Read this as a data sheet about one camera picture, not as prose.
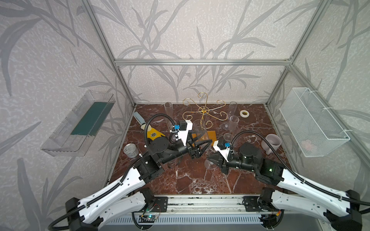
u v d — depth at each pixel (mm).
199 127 522
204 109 748
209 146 541
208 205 750
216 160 601
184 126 495
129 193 467
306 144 735
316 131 608
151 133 992
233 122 943
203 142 524
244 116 1118
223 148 539
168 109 954
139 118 1050
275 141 921
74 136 639
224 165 550
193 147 497
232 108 912
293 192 475
